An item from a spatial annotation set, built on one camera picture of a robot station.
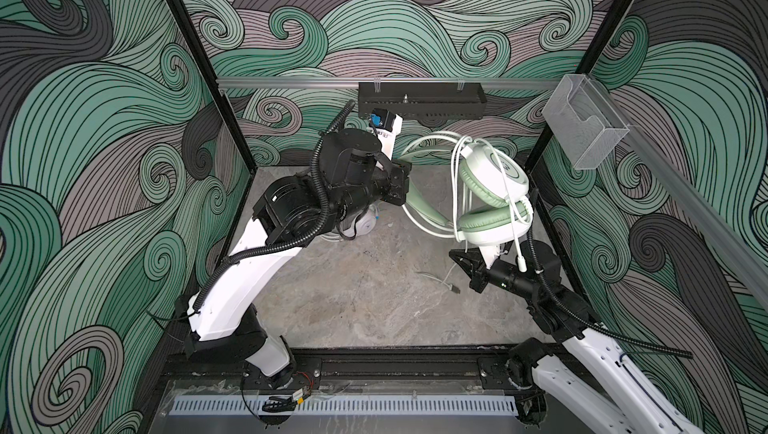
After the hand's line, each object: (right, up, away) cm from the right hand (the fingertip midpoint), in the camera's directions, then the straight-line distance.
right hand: (453, 254), depth 69 cm
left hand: (-12, +20, -16) cm, 28 cm away
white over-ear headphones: (-23, +4, +25) cm, 35 cm away
